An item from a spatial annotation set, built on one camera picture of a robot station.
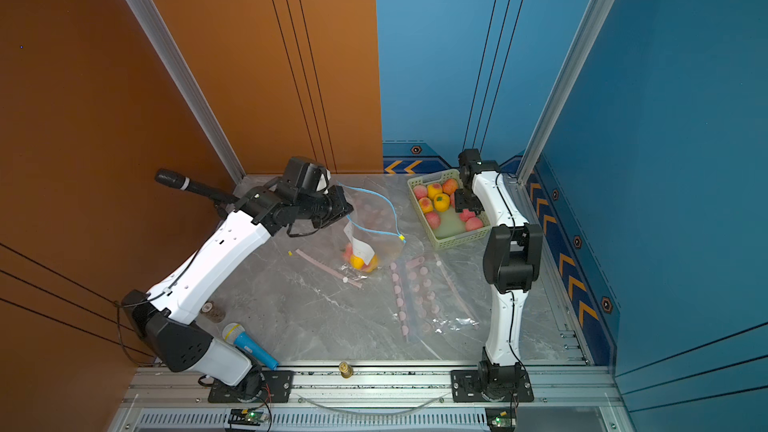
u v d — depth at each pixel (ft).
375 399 2.38
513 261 1.80
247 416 2.33
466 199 2.77
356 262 2.73
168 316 1.34
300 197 1.82
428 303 2.84
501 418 2.33
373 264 2.82
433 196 3.55
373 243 2.61
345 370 2.34
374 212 3.48
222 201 2.95
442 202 3.46
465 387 2.39
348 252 2.93
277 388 2.40
